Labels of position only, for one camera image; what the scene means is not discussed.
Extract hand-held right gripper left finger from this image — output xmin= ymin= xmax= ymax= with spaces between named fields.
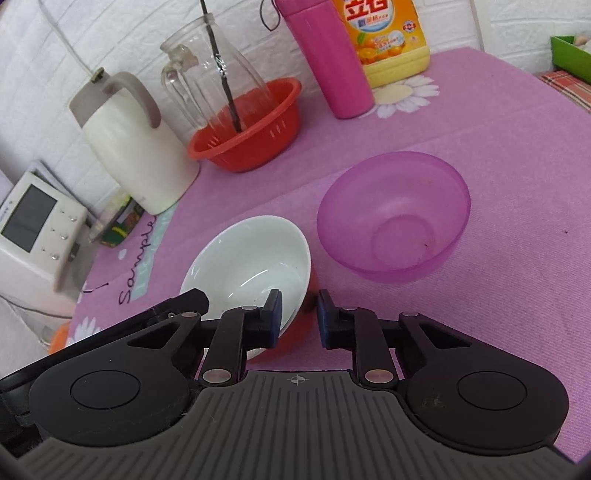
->
xmin=124 ymin=288 xmax=283 ymax=387

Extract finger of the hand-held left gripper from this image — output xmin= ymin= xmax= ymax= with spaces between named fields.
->
xmin=69 ymin=289 xmax=210 ymax=352

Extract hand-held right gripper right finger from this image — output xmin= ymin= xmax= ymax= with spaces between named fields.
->
xmin=316 ymin=288 xmax=468 ymax=388

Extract red bowl with white inside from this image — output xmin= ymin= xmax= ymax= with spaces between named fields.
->
xmin=179 ymin=215 xmax=319 ymax=363

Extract purple translucent plastic bowl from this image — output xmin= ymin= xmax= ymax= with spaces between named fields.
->
xmin=317 ymin=151 xmax=472 ymax=284

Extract white water dispenser with screen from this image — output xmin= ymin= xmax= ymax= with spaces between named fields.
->
xmin=0 ymin=171 xmax=100 ymax=319

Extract cream thermal carafe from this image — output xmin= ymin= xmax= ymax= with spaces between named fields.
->
xmin=69 ymin=68 xmax=201 ymax=215

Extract red plastic colander basket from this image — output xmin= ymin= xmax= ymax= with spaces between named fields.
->
xmin=187 ymin=78 xmax=303 ymax=174

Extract clear glass pitcher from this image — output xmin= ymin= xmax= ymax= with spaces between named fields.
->
xmin=160 ymin=13 xmax=273 ymax=134

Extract pink floral tablecloth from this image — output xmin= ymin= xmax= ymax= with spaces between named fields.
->
xmin=46 ymin=46 xmax=591 ymax=464

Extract black stirring stick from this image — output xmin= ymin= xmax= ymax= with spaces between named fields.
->
xmin=199 ymin=0 xmax=244 ymax=134

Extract pink thermos bottle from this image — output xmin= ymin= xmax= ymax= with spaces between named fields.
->
xmin=259 ymin=0 xmax=376 ymax=120

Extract yellow dish soap bottle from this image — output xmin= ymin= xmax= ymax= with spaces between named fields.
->
xmin=333 ymin=0 xmax=431 ymax=89

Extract red plaid cloth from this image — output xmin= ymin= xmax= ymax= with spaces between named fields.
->
xmin=538 ymin=69 xmax=591 ymax=114

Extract green box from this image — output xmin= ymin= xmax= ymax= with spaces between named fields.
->
xmin=550 ymin=34 xmax=591 ymax=85

